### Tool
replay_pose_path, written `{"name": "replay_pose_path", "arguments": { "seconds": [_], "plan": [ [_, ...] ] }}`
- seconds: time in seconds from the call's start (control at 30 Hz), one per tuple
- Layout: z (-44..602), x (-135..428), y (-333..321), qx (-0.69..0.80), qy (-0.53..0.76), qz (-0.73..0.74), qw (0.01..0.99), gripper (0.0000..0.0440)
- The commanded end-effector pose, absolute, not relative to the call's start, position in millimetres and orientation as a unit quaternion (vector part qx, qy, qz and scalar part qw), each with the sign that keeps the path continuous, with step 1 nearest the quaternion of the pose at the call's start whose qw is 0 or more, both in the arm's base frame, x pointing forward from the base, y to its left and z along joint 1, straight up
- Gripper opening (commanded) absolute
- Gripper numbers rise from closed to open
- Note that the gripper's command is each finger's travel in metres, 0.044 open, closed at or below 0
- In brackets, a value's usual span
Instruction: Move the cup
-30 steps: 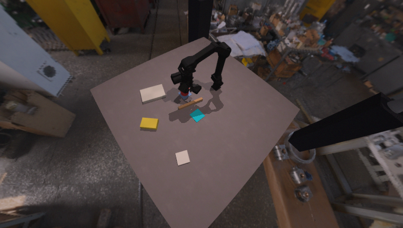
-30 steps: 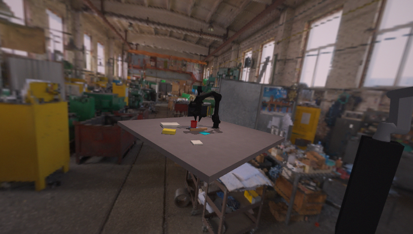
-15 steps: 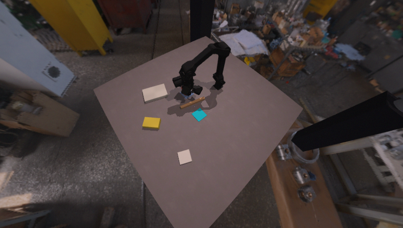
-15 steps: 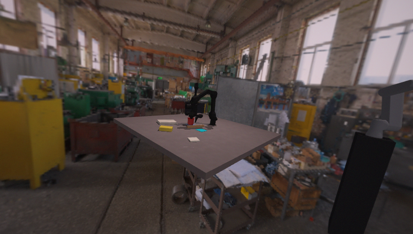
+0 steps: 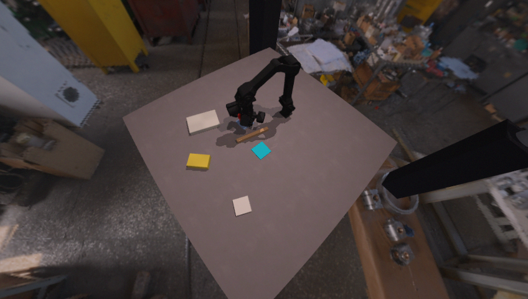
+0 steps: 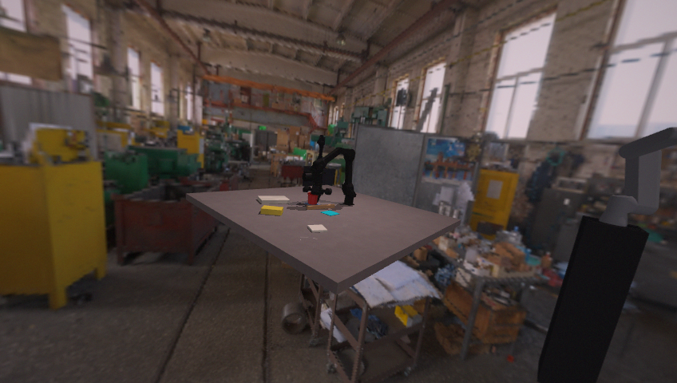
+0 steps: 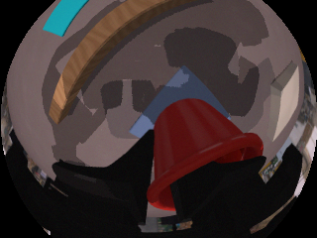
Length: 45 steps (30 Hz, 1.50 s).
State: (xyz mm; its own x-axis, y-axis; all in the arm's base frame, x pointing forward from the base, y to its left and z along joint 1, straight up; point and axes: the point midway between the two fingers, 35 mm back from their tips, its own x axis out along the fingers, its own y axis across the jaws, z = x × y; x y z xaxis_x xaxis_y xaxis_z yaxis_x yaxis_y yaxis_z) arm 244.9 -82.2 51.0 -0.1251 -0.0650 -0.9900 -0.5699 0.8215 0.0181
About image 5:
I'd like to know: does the yellow rectangular block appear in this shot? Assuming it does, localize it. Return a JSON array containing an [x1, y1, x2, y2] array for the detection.
[[186, 153, 211, 169]]

